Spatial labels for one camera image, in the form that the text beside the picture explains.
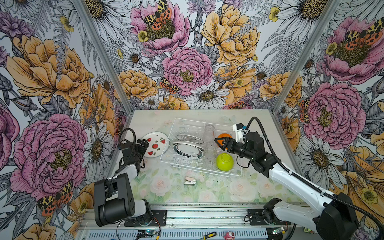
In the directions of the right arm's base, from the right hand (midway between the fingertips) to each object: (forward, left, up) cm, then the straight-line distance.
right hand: (218, 145), depth 76 cm
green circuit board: (-33, +36, -22) cm, 53 cm away
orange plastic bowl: (+16, -6, -14) cm, 22 cm away
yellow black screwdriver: (-34, +5, -21) cm, 41 cm away
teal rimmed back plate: (+15, +17, -14) cm, 26 cm away
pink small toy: (-35, -2, -17) cm, 39 cm away
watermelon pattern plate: (+15, +36, -21) cm, 45 cm away
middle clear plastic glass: (+5, +3, -11) cm, 12 cm away
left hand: (+8, +42, -14) cm, 45 cm away
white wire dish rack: (+31, +26, -22) cm, 46 cm away
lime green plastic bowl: (-1, -5, -15) cm, 16 cm away
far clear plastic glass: (+18, +2, -14) cm, 23 cm away
